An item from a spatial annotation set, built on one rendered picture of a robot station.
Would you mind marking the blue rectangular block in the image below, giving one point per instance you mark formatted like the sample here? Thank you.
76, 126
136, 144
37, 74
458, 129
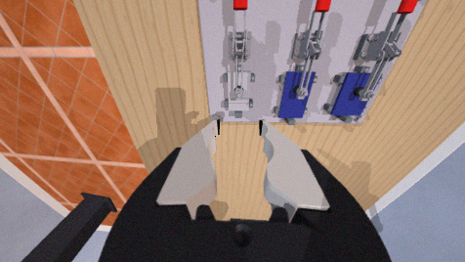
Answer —
290, 106
344, 101

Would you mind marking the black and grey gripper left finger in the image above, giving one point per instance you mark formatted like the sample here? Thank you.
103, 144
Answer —
170, 194

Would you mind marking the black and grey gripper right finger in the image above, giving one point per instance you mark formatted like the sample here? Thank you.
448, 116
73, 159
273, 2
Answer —
313, 197

